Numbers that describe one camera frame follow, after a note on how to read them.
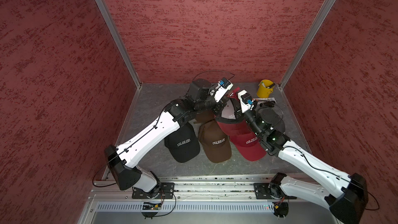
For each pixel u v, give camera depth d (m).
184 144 0.84
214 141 0.83
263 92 1.08
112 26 0.87
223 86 0.54
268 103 1.08
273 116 0.50
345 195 0.38
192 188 0.76
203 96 0.50
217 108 0.58
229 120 0.79
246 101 0.54
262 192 0.74
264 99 1.10
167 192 0.73
